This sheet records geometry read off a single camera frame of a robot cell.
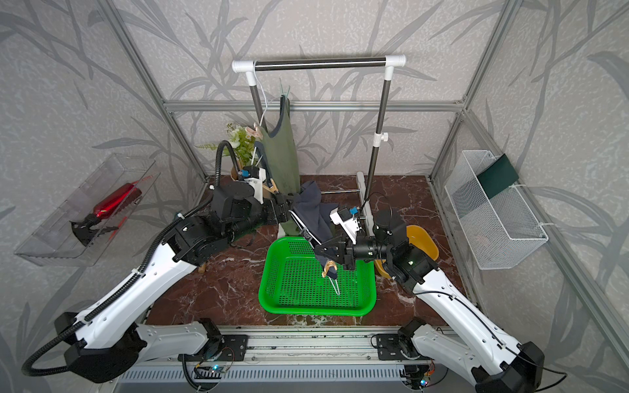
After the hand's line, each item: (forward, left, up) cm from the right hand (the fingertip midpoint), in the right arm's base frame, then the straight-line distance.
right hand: (318, 250), depth 61 cm
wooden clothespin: (-3, -3, -1) cm, 5 cm away
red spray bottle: (+4, +60, +4) cm, 60 cm away
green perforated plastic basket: (+3, +11, -30) cm, 32 cm away
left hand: (+12, +8, +5) cm, 15 cm away
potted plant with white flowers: (+44, +30, -2) cm, 53 cm away
